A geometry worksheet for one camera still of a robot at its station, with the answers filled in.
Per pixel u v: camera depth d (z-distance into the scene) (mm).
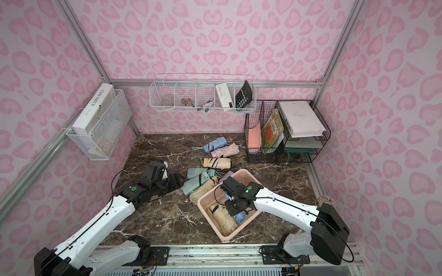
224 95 920
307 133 893
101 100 725
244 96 911
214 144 1099
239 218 737
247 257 736
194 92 979
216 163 955
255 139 1110
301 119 935
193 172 977
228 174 967
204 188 881
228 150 1046
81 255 397
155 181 598
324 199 701
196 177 936
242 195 567
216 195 857
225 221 772
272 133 1027
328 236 399
